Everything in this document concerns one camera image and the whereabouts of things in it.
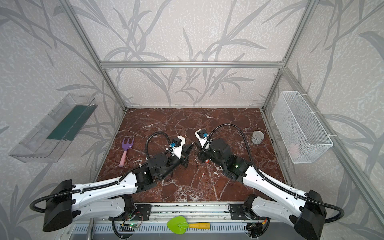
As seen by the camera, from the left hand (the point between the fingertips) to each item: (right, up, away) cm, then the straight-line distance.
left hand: (195, 141), depth 69 cm
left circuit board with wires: (-31, -40, +3) cm, 50 cm away
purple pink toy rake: (-47, -7, +28) cm, 55 cm away
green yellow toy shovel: (-8, -39, +1) cm, 40 cm away
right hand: (0, +1, +4) cm, 4 cm away
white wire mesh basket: (+45, +3, -8) cm, 46 cm away
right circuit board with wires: (+28, -42, +1) cm, 50 cm away
